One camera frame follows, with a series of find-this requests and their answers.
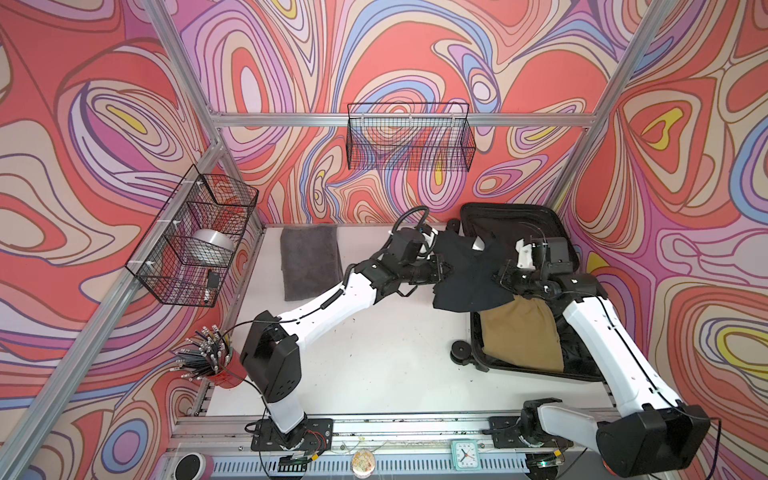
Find grey towel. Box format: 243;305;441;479
280;225;343;302

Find round beige badge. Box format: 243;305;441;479
350;449;376;479

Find small teal clock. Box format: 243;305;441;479
451;440;481;471

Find black wire basket back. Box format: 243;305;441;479
346;100;476;172

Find khaki shorts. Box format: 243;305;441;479
479;297;564;373

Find black wire basket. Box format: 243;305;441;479
346;100;476;172
125;166;259;308

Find black round speaker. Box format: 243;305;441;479
171;452;214;480

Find red pen cup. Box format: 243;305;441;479
172;325;247;389

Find black suitcase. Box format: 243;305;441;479
450;203;608;382

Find small black device in basket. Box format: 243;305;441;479
205;269;221;295

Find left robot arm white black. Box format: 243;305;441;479
239;205;444;439

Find black wire basket left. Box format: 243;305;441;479
125;166;259;308

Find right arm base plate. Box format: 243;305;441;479
481;415;574;450

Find black t-shirt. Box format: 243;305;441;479
432;231;514;313

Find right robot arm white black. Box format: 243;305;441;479
497;237;713;478

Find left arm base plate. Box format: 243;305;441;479
245;417;334;453

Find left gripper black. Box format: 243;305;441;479
398;256;458;287

